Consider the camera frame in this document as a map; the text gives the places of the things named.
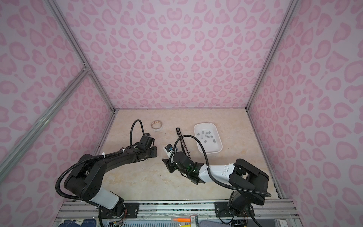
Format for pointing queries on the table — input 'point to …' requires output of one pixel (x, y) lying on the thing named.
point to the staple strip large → (214, 141)
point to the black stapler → (183, 144)
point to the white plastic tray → (208, 134)
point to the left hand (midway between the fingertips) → (153, 148)
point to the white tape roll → (156, 125)
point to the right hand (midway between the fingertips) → (165, 156)
